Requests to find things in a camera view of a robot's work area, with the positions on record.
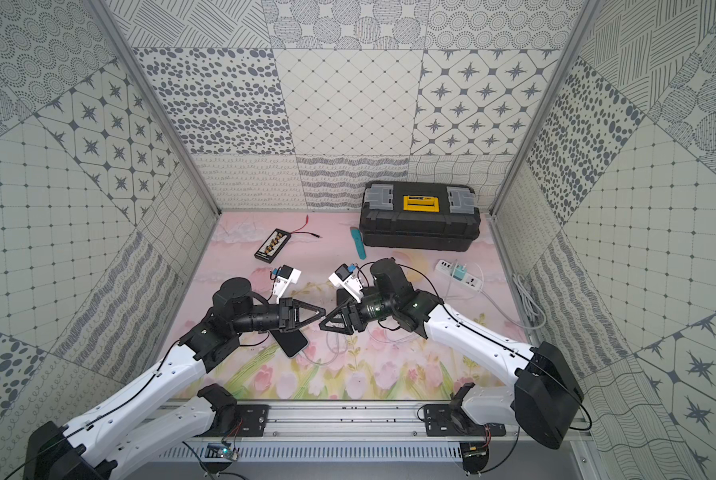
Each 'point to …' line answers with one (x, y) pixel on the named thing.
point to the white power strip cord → (534, 316)
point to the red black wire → (301, 232)
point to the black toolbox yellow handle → (419, 216)
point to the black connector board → (273, 245)
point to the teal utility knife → (358, 239)
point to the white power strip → (446, 268)
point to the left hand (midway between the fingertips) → (321, 302)
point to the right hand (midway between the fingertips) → (328, 324)
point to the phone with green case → (292, 341)
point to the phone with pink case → (342, 296)
